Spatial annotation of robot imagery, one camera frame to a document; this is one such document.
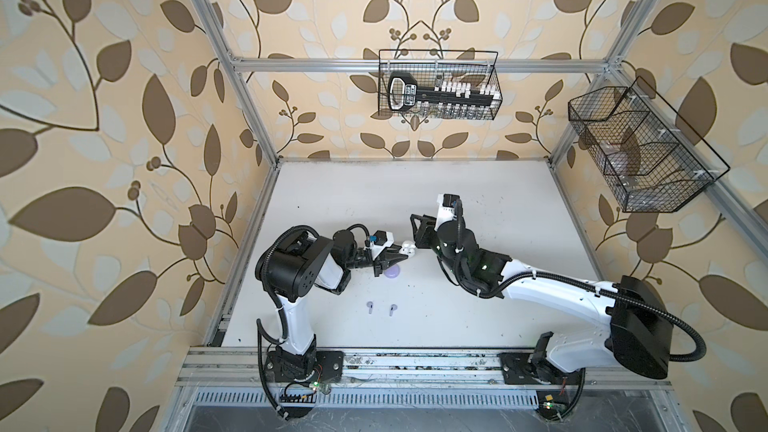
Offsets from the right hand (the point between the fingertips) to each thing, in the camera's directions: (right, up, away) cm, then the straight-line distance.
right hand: (416, 220), depth 77 cm
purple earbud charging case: (-6, -17, +11) cm, 21 cm away
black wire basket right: (+58, +16, -4) cm, 60 cm away
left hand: (-2, -10, +8) cm, 13 cm away
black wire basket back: (+5, +32, +11) cm, 34 cm away
